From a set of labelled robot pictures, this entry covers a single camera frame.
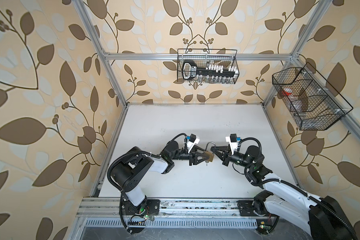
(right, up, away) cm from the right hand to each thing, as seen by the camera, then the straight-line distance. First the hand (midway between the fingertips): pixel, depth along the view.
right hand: (212, 150), depth 73 cm
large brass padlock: (-1, -2, 0) cm, 3 cm away
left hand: (-2, -3, +1) cm, 3 cm away
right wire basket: (+50, +24, 0) cm, 55 cm away
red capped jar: (+42, +31, +7) cm, 53 cm away
